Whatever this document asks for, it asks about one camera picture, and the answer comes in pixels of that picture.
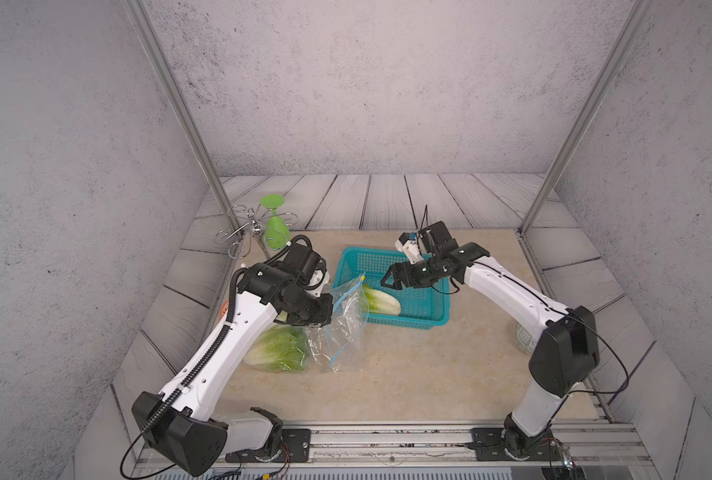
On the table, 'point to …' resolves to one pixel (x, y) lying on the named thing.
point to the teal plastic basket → (426, 307)
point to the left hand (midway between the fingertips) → (336, 319)
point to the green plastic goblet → (277, 231)
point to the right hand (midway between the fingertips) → (393, 282)
